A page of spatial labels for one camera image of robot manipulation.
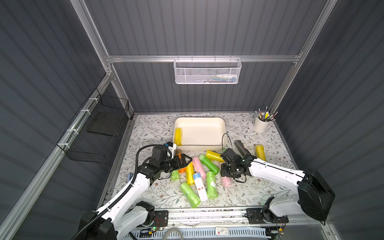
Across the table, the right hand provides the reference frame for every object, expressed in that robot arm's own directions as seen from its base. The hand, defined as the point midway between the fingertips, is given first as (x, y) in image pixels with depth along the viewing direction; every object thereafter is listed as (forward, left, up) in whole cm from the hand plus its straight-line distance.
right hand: (224, 172), depth 84 cm
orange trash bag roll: (+2, +24, -2) cm, 24 cm away
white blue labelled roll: (-4, +15, 0) cm, 16 cm away
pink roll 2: (-5, -1, 0) cm, 5 cm away
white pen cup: (+35, -31, -1) cm, 47 cm away
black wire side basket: (+9, +66, +24) cm, 71 cm away
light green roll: (-1, +28, -1) cm, 28 cm away
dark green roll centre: (+6, +8, -2) cm, 11 cm away
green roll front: (-12, +19, 0) cm, 23 cm away
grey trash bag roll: (+18, -13, -2) cm, 22 cm away
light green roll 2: (-8, +8, 0) cm, 11 cm away
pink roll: (+4, +15, -1) cm, 15 cm away
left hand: (+1, +21, +10) cm, 23 cm away
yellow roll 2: (+1, +20, -1) cm, 20 cm away
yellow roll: (+26, +29, -1) cm, 39 cm away
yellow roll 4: (+14, -25, -1) cm, 28 cm away
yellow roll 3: (+10, +5, +1) cm, 11 cm away
